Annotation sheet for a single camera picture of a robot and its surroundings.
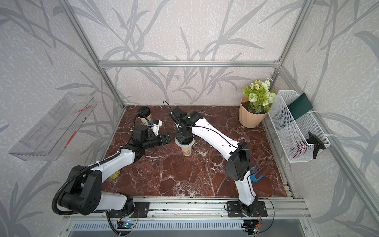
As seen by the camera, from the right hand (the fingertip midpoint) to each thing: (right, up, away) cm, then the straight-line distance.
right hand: (183, 134), depth 82 cm
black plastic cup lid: (-25, +14, +12) cm, 31 cm away
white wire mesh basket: (+52, +1, -20) cm, 56 cm away
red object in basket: (+52, -5, -19) cm, 56 cm away
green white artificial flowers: (+46, +22, +4) cm, 51 cm away
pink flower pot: (+41, +9, +16) cm, 45 cm away
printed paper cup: (+2, -9, +4) cm, 10 cm away
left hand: (-6, -1, +1) cm, 6 cm away
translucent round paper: (+1, -6, -3) cm, 7 cm away
